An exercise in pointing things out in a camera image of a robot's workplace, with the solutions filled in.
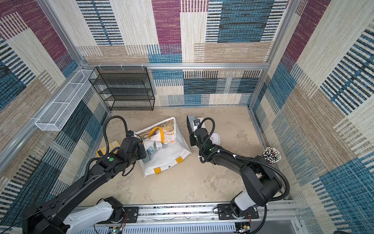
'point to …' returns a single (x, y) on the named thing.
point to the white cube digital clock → (203, 126)
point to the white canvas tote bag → (164, 146)
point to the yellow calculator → (112, 146)
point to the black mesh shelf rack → (124, 88)
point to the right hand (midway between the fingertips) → (196, 133)
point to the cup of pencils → (271, 155)
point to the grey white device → (192, 127)
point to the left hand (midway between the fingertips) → (144, 148)
